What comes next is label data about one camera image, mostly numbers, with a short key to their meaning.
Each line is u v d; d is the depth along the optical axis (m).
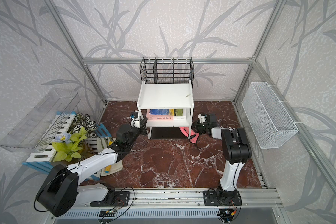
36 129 0.67
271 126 0.61
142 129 0.73
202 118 0.94
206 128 0.85
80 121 0.76
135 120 0.69
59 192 0.41
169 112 0.85
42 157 0.62
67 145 0.70
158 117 0.85
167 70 1.03
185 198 0.75
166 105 0.72
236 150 0.51
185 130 0.95
